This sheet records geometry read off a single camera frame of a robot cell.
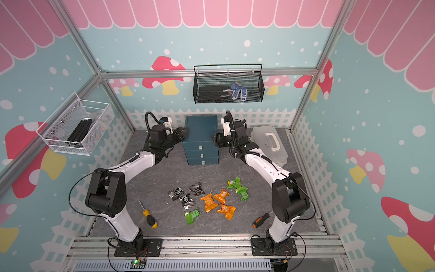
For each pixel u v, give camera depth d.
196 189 0.91
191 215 0.83
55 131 0.66
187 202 0.87
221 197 0.88
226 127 0.77
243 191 0.90
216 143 0.76
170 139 0.79
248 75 0.92
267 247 0.69
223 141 0.76
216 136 0.76
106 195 0.48
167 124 0.83
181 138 0.82
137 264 0.73
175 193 0.89
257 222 0.79
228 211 0.83
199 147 0.87
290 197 0.46
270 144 0.97
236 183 0.94
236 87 0.89
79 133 0.69
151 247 0.76
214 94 0.92
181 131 0.83
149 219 0.82
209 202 0.87
